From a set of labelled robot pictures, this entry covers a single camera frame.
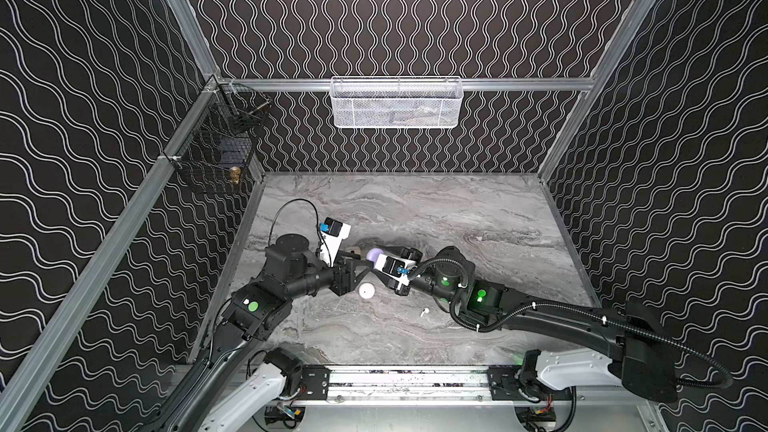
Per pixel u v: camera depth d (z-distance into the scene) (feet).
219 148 2.98
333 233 1.90
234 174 2.69
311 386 2.42
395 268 1.75
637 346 1.34
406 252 2.05
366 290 2.88
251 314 1.52
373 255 2.17
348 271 1.91
